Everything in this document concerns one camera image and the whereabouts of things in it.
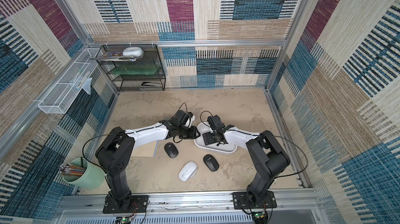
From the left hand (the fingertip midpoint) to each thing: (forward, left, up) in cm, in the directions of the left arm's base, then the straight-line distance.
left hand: (198, 134), depth 91 cm
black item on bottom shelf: (+38, +34, +5) cm, 51 cm away
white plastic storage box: (+6, -3, -5) cm, 8 cm away
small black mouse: (-15, -6, -4) cm, 17 cm away
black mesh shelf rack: (+44, +49, +1) cm, 66 cm away
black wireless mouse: (-8, +16, -3) cm, 18 cm away
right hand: (+1, -7, -4) cm, 9 cm away
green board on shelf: (+31, +38, +23) cm, 54 cm away
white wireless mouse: (-19, +5, -3) cm, 20 cm away
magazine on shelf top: (+35, +45, +29) cm, 64 cm away
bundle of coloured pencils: (-23, +55, +10) cm, 60 cm away
